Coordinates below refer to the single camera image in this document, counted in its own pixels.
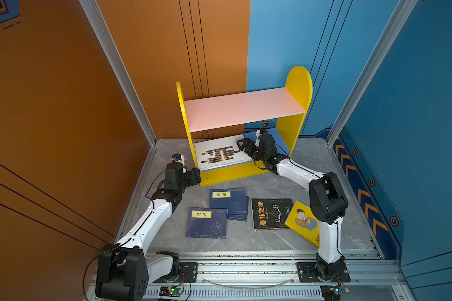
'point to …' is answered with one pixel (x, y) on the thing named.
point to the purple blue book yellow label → (206, 222)
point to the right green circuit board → (332, 293)
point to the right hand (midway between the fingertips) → (239, 145)
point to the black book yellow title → (270, 213)
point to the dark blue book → (234, 200)
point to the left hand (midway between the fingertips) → (193, 169)
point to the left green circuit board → (170, 291)
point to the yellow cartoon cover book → (302, 221)
